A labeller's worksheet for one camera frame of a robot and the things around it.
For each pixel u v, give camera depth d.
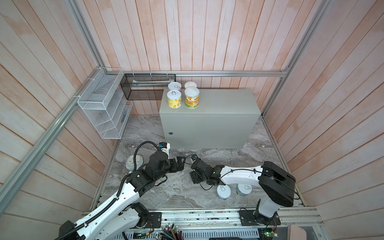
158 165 0.54
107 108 0.80
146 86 1.05
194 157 0.78
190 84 0.78
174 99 0.73
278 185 0.45
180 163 0.66
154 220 0.73
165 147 0.67
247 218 0.73
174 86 0.78
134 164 0.63
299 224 0.74
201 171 0.67
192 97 0.71
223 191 0.78
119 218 0.56
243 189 0.78
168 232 0.60
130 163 0.90
